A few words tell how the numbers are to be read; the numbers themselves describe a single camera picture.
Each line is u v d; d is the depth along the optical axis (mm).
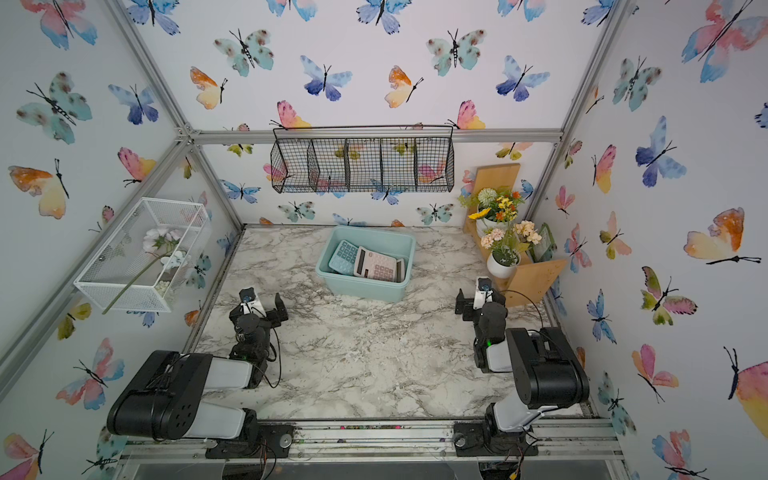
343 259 993
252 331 681
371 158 984
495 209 954
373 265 1007
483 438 718
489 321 709
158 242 737
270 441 736
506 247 911
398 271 1032
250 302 750
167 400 441
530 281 862
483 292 789
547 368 463
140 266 713
